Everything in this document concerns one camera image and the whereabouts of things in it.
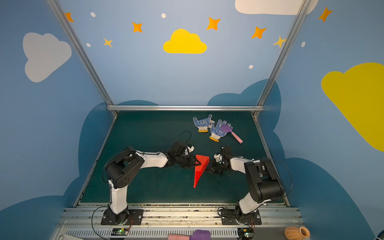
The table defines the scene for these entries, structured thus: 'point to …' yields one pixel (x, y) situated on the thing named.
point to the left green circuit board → (120, 231)
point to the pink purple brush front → (201, 234)
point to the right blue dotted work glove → (216, 132)
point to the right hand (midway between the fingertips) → (206, 168)
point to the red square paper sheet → (199, 169)
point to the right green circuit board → (245, 233)
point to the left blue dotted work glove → (203, 124)
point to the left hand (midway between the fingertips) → (200, 165)
